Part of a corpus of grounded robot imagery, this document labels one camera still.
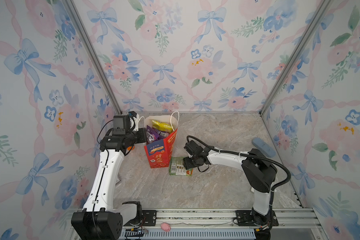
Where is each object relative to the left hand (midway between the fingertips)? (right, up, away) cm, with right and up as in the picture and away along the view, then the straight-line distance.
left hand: (145, 131), depth 75 cm
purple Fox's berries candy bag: (+3, -2, +3) cm, 4 cm away
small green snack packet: (+15, -22, +15) cm, 31 cm away
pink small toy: (+11, -45, -5) cm, 46 cm away
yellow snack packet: (+7, +3, +6) cm, 10 cm away
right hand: (+21, -20, +17) cm, 34 cm away
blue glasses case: (+72, -11, +22) cm, 76 cm away
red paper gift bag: (+7, -10, +2) cm, 13 cm away
